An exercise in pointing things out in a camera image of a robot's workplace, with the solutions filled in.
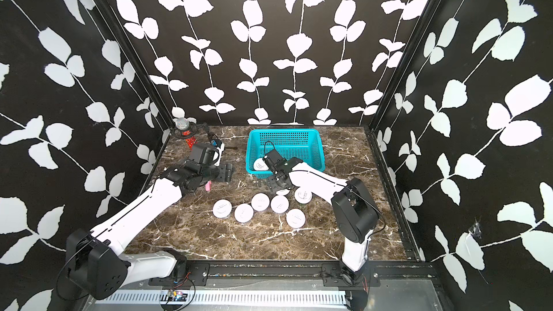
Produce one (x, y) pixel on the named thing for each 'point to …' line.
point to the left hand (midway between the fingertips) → (226, 164)
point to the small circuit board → (175, 296)
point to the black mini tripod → (204, 129)
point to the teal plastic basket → (306, 145)
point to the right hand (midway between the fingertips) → (277, 180)
